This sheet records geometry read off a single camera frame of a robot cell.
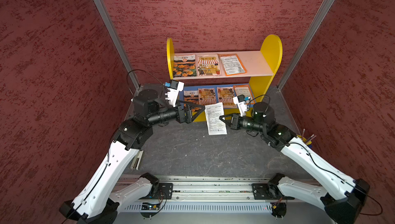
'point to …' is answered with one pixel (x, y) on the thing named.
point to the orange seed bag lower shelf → (239, 90)
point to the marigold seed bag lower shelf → (192, 96)
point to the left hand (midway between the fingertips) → (196, 110)
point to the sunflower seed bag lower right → (225, 95)
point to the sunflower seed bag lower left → (207, 96)
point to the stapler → (136, 160)
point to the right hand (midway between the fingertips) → (219, 122)
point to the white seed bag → (216, 126)
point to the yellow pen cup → (304, 139)
